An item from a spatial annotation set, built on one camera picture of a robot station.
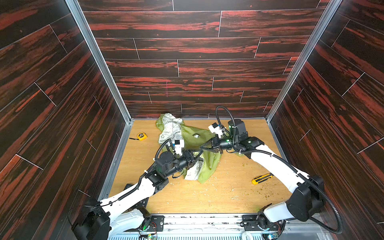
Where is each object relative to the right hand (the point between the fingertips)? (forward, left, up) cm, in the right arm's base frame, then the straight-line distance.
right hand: (201, 146), depth 72 cm
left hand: (-5, -1, +1) cm, 6 cm away
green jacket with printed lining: (+32, +23, -23) cm, 45 cm away
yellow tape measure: (+24, +44, -24) cm, 55 cm away
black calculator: (-21, +31, -25) cm, 45 cm away
